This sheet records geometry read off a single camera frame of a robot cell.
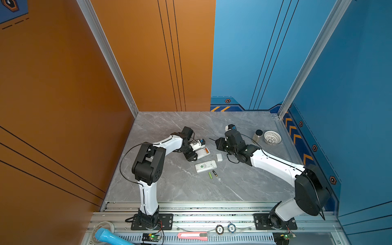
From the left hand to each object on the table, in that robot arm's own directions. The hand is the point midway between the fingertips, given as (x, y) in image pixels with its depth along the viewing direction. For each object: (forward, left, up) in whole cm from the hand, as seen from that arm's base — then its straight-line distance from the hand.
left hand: (193, 153), depth 98 cm
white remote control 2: (-1, -6, +2) cm, 6 cm away
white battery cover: (-3, -17, +1) cm, 17 cm away
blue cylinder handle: (-44, +37, +5) cm, 58 cm away
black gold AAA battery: (-14, -14, 0) cm, 20 cm away
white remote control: (-9, -8, +1) cm, 12 cm away
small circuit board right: (-43, -46, 0) cm, 63 cm away
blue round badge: (-40, -20, 0) cm, 45 cm away
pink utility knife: (-44, -3, 0) cm, 44 cm away
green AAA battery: (-16, -11, 0) cm, 20 cm away
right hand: (-1, -13, +15) cm, 20 cm away
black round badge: (-41, -14, 0) cm, 43 cm away
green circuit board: (-44, +18, -2) cm, 48 cm away
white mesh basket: (+13, -54, +2) cm, 56 cm away
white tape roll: (-39, +38, -1) cm, 55 cm away
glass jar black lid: (+9, -41, +6) cm, 42 cm away
